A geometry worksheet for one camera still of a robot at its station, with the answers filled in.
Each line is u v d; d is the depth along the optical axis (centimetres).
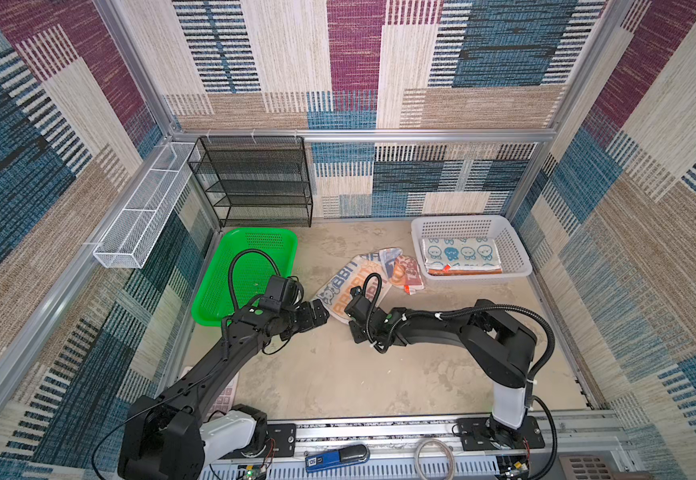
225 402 79
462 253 105
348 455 69
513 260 100
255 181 111
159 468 39
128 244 91
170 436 39
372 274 79
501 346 49
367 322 70
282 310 63
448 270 102
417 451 71
